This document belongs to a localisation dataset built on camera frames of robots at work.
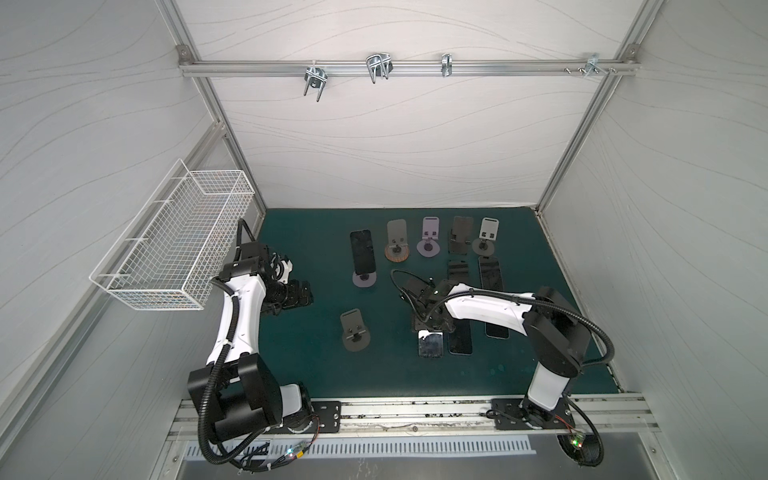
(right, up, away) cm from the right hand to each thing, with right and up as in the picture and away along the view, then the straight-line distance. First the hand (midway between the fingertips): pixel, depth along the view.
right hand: (424, 324), depth 88 cm
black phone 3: (+1, -5, -4) cm, 6 cm away
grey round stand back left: (-19, +11, +13) cm, 26 cm away
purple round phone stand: (+4, +23, +21) cm, 31 cm away
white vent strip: (+15, -24, -18) cm, 33 cm away
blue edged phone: (+10, -4, -5) cm, 11 cm away
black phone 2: (+14, +14, +15) cm, 25 cm away
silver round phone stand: (+25, +23, +22) cm, 41 cm away
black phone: (-19, +22, +5) cm, 29 cm away
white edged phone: (+24, +13, +13) cm, 31 cm away
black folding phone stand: (+15, +27, +16) cm, 34 cm away
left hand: (-37, +8, -8) cm, 39 cm away
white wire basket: (-61, +23, -19) cm, 68 cm away
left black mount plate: (-27, -19, -15) cm, 36 cm away
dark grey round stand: (-20, -2, -6) cm, 21 cm away
